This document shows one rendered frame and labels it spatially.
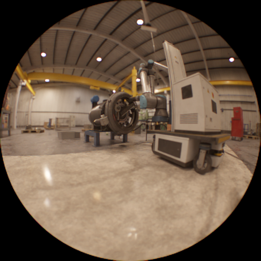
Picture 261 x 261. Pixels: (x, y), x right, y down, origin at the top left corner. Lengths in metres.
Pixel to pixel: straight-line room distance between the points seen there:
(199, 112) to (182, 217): 0.70
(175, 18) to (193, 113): 8.65
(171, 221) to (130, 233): 0.17
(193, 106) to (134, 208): 0.81
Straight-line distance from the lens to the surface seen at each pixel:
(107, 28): 9.51
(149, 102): 1.08
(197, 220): 0.49
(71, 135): 2.73
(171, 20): 9.09
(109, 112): 1.37
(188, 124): 0.85
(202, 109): 0.79
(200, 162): 0.81
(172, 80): 1.25
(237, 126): 4.21
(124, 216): 0.45
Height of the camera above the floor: 0.37
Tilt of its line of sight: 3 degrees down
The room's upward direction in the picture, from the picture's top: 1 degrees clockwise
